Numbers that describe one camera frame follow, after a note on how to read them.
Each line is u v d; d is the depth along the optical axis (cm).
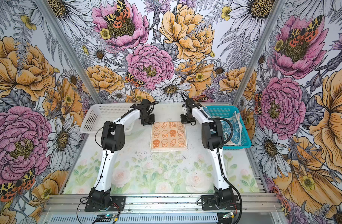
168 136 101
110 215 71
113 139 65
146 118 94
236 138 96
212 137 65
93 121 105
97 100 120
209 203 74
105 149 65
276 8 73
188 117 95
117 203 74
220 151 66
